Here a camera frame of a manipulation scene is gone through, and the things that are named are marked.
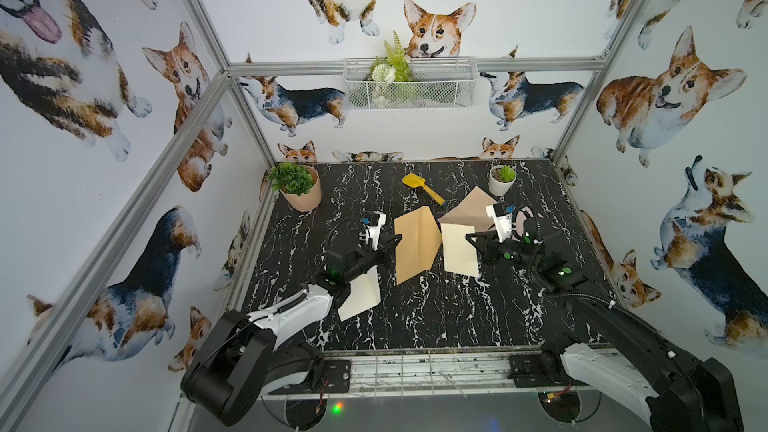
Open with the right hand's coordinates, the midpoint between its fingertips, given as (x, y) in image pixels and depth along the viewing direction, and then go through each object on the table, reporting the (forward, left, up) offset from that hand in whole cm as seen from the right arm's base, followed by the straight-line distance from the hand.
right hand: (466, 235), depth 76 cm
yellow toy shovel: (+35, +11, -19) cm, 41 cm away
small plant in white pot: (+29, -17, -12) cm, 36 cm away
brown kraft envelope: (+3, +12, -10) cm, 16 cm away
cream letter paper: (-2, +1, -8) cm, 8 cm away
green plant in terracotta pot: (+21, +49, -4) cm, 54 cm away
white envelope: (-8, +28, -19) cm, 35 cm away
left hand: (+3, +16, -3) cm, 16 cm away
